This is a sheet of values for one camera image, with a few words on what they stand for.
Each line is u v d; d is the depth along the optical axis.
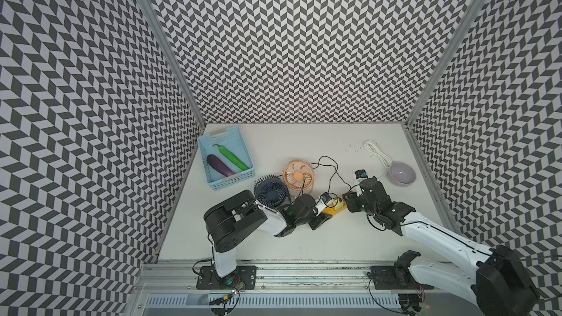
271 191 0.83
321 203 0.75
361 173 0.75
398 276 0.65
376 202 0.63
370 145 1.08
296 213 0.69
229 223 0.46
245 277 0.73
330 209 0.86
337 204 0.82
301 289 0.72
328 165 1.08
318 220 0.78
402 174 0.97
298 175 0.90
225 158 1.06
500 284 0.39
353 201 0.76
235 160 1.05
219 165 1.01
